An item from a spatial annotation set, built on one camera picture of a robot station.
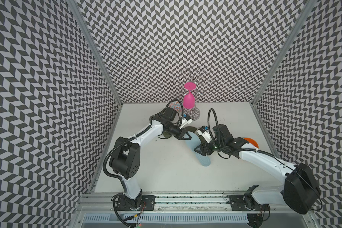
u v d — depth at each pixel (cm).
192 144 81
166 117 72
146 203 72
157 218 69
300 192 40
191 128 105
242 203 73
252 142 91
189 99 91
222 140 63
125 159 47
